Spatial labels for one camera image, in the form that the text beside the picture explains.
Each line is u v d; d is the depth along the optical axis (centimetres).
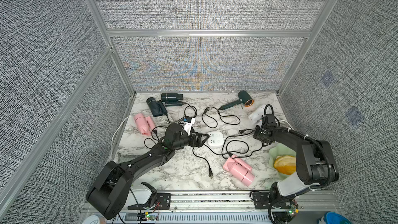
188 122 73
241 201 75
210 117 106
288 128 61
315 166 46
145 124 96
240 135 96
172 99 111
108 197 41
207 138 76
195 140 72
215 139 92
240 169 79
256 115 99
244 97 110
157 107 105
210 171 82
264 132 70
